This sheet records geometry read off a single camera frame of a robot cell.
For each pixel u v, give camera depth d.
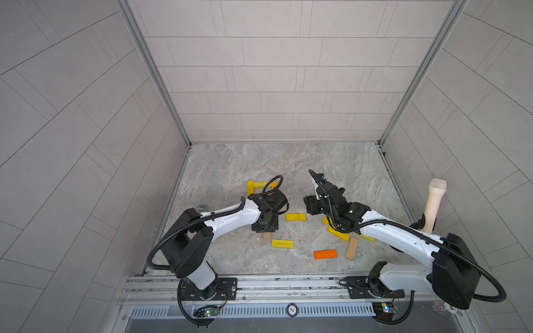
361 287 0.71
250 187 0.97
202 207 0.89
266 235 0.80
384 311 0.68
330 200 0.60
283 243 0.81
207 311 0.66
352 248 0.81
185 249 0.43
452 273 0.40
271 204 0.66
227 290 0.70
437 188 0.64
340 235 0.70
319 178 0.70
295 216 0.88
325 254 0.79
